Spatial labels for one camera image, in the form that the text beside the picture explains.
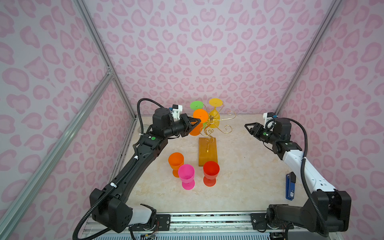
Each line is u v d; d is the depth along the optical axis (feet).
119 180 1.38
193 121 2.22
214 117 2.47
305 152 1.78
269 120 2.28
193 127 2.11
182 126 2.03
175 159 2.60
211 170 2.57
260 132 2.35
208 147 3.09
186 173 2.70
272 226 2.31
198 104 2.63
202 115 2.33
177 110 2.18
